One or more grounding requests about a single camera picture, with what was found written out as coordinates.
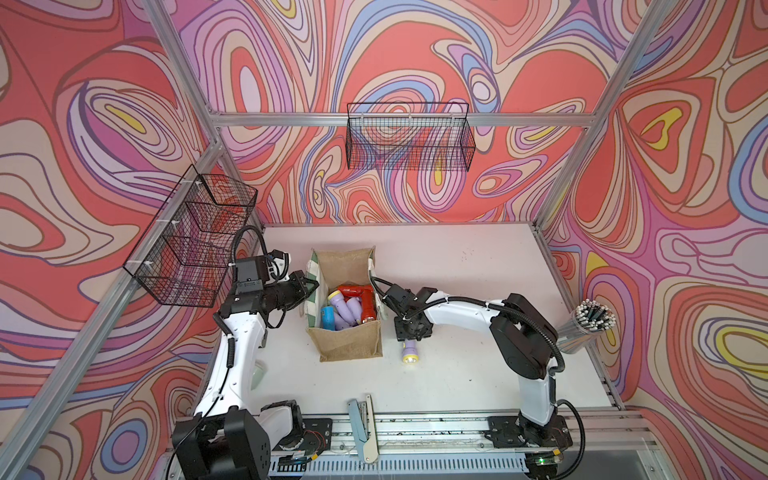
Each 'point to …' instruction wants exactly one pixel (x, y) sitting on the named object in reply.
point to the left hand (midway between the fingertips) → (320, 283)
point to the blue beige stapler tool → (364, 428)
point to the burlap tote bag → (327, 270)
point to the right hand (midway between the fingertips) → (410, 341)
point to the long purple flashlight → (340, 304)
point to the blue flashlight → (328, 318)
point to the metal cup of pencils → (587, 318)
